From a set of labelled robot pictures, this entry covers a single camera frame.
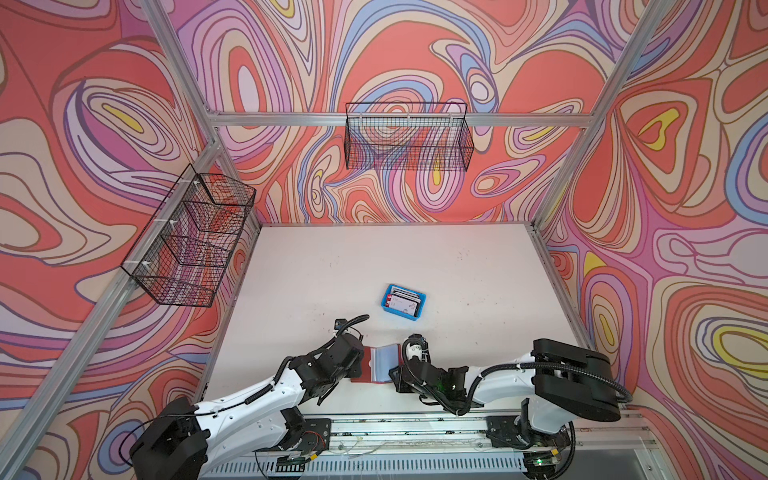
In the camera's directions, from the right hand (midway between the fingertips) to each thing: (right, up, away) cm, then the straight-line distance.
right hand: (394, 381), depth 83 cm
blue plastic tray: (+9, +20, +11) cm, 25 cm away
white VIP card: (+2, +20, +10) cm, 23 cm away
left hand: (-9, +7, +1) cm, 11 cm away
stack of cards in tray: (+4, +23, +13) cm, 26 cm away
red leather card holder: (-5, +5, +1) cm, 7 cm away
